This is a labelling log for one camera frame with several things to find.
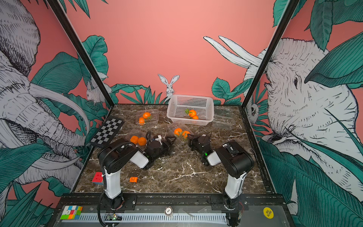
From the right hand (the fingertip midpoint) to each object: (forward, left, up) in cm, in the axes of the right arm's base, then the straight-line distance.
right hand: (185, 133), depth 91 cm
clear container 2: (+5, +34, -9) cm, 36 cm away
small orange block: (-27, +29, -7) cm, 41 cm away
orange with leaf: (+22, -5, -4) cm, 23 cm away
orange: (+13, +33, -5) cm, 36 cm away
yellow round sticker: (-42, -44, -11) cm, 62 cm away
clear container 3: (-4, +3, -2) cm, 5 cm away
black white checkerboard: (+4, +56, -5) cm, 56 cm away
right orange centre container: (-4, +29, -5) cm, 29 cm away
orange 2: (+2, 0, -4) cm, 4 cm away
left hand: (-3, +4, -3) cm, 6 cm away
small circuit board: (-45, +35, -10) cm, 58 cm away
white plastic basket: (+33, +6, -8) cm, 34 cm away
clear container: (+17, +30, -5) cm, 35 cm away
